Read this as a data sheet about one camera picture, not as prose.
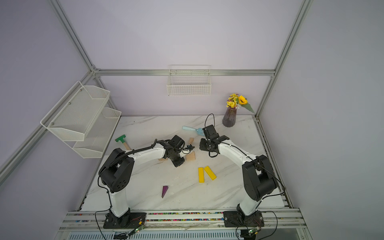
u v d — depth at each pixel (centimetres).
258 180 46
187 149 84
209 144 66
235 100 93
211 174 89
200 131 111
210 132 72
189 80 96
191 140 103
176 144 75
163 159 67
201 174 88
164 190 82
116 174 49
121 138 103
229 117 110
